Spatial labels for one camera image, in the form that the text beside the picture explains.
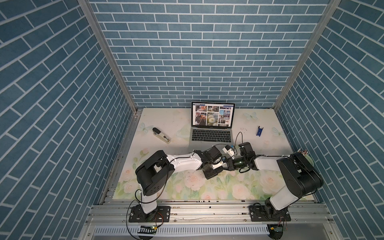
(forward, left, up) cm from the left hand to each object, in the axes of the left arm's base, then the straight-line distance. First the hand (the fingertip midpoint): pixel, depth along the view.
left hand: (214, 172), depth 88 cm
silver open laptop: (+34, 0, +3) cm, 34 cm away
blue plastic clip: (+29, -34, +3) cm, 45 cm away
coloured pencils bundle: (+3, -45, +19) cm, 49 cm away
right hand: (+1, -3, +3) cm, 5 cm away
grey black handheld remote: (+26, +37, +4) cm, 46 cm away
